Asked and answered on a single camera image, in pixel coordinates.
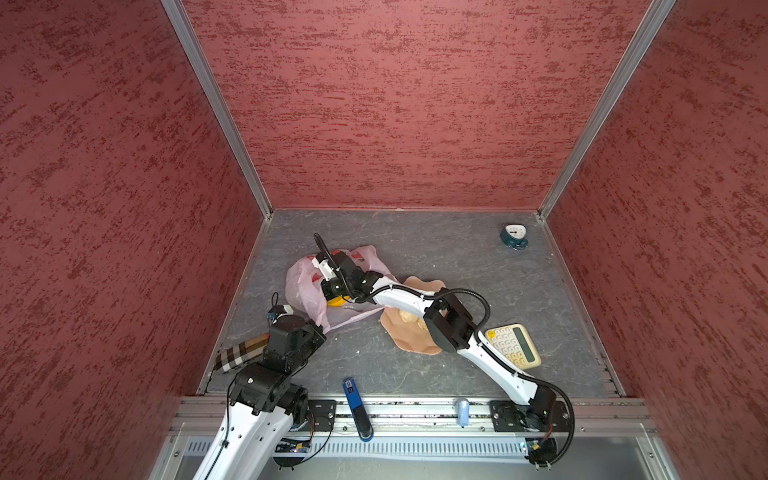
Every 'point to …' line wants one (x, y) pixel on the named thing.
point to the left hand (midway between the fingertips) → (325, 332)
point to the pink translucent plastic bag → (304, 289)
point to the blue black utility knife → (358, 414)
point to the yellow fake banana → (338, 301)
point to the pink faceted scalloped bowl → (411, 336)
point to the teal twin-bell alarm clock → (514, 235)
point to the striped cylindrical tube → (228, 357)
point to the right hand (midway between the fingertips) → (309, 297)
